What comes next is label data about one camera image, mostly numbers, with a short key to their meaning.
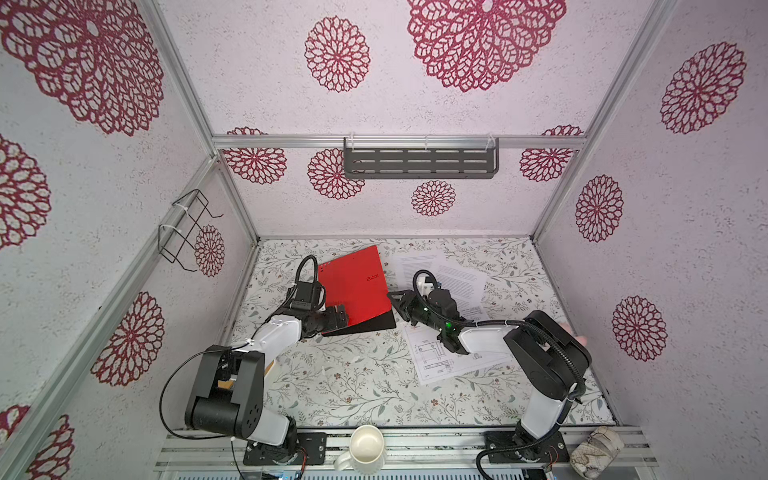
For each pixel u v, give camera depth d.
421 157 0.92
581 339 0.89
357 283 1.13
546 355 0.49
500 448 0.75
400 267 1.13
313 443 0.75
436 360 0.90
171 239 0.73
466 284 1.06
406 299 0.81
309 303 0.72
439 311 0.71
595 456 0.70
